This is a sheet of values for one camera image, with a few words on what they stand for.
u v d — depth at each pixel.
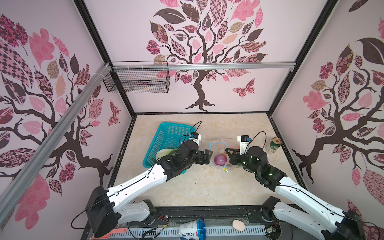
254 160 0.57
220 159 0.83
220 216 0.75
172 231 0.70
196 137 0.65
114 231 0.70
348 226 0.39
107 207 0.39
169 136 1.07
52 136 0.54
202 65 0.94
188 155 0.55
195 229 0.64
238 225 0.70
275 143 0.90
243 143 0.68
